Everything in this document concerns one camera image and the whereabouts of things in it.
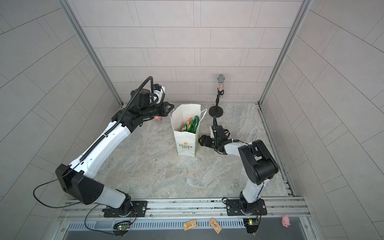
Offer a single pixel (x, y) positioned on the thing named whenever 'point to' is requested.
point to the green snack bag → (193, 124)
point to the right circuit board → (252, 225)
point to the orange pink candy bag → (188, 122)
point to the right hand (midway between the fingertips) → (203, 140)
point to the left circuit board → (120, 228)
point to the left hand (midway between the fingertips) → (176, 104)
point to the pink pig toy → (285, 221)
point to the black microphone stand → (217, 111)
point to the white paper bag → (187, 143)
